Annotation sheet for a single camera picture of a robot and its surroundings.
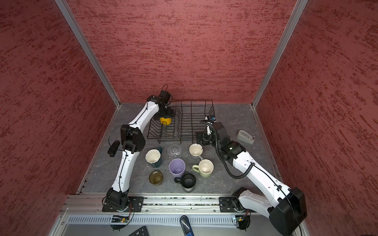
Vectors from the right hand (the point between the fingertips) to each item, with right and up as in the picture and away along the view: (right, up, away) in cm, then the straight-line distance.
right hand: (202, 134), depth 79 cm
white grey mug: (-4, -11, +11) cm, 16 cm away
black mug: (-8, -27, +3) cm, 28 cm away
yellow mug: (-23, +7, +22) cm, 33 cm away
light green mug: (+2, -21, +7) cm, 22 cm away
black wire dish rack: (-8, +11, +35) cm, 38 cm away
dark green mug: (-29, -14, +7) cm, 33 cm away
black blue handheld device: (-8, -39, -14) cm, 43 cm away
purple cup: (-15, -19, +4) cm, 24 cm away
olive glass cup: (-27, -25, +3) cm, 37 cm away
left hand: (-24, +9, +22) cm, 34 cm away
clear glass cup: (-17, -11, +9) cm, 22 cm away
